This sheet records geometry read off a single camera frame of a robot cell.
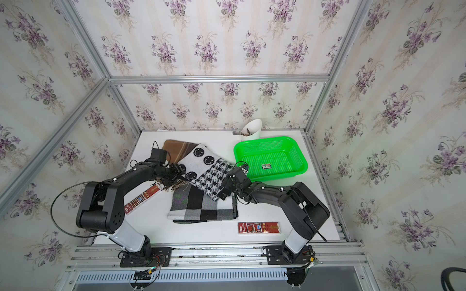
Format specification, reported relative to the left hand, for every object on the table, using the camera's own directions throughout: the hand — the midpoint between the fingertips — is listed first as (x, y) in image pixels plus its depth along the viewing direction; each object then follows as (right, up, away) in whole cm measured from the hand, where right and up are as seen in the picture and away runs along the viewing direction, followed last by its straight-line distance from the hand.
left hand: (183, 175), depth 93 cm
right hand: (+23, -4, -2) cm, 24 cm away
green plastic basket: (+48, +9, +14) cm, 51 cm away
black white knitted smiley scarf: (+12, +2, 0) cm, 12 cm away
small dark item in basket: (+45, +4, +8) cm, 46 cm away
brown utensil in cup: (+35, +23, +13) cm, 44 cm away
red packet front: (+37, -22, -13) cm, 45 cm away
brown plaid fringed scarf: (-7, +13, +14) cm, 20 cm away
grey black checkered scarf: (+5, -13, -7) cm, 15 cm away
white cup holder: (+37, +25, +15) cm, 47 cm away
